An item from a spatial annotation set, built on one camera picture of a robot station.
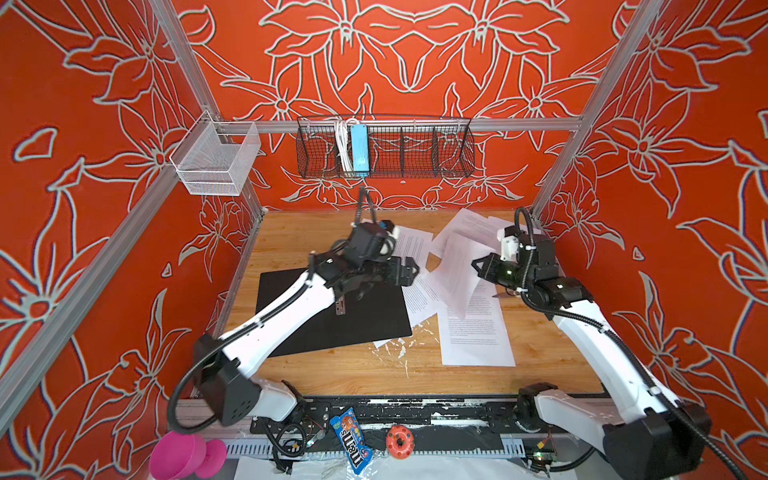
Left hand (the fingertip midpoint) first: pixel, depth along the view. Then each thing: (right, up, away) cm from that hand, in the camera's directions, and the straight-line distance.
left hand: (405, 265), depth 73 cm
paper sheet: (+29, +12, +41) cm, 52 cm away
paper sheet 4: (-6, -24, +12) cm, 27 cm away
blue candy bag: (-13, -41, -4) cm, 43 cm away
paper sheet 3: (+8, -13, +22) cm, 26 cm away
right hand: (+17, +1, +2) cm, 17 cm away
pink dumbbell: (-49, -40, -11) cm, 64 cm away
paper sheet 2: (+24, -23, +13) cm, 36 cm away
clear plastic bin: (-60, +33, +21) cm, 71 cm away
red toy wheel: (-1, -41, -5) cm, 41 cm away
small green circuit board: (+33, -44, -5) cm, 55 cm away
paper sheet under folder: (+7, +5, +37) cm, 38 cm away
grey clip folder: (-7, -16, +19) cm, 26 cm away
